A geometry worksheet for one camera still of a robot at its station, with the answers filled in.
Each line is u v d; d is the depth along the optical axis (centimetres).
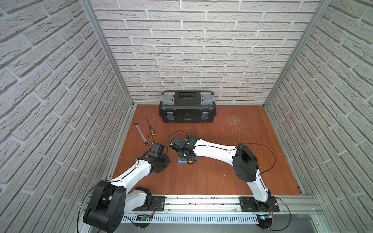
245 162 49
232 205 76
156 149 69
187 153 61
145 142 95
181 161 77
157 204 73
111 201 40
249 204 74
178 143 67
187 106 95
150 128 103
